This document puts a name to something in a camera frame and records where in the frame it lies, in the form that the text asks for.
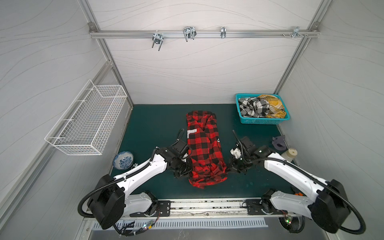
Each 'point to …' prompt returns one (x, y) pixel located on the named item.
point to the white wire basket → (85, 126)
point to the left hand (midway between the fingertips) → (196, 171)
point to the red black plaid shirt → (208, 162)
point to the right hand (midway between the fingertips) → (226, 165)
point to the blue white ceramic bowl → (123, 160)
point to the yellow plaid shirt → (276, 109)
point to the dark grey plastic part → (279, 143)
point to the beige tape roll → (289, 154)
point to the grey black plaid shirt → (254, 107)
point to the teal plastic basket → (264, 120)
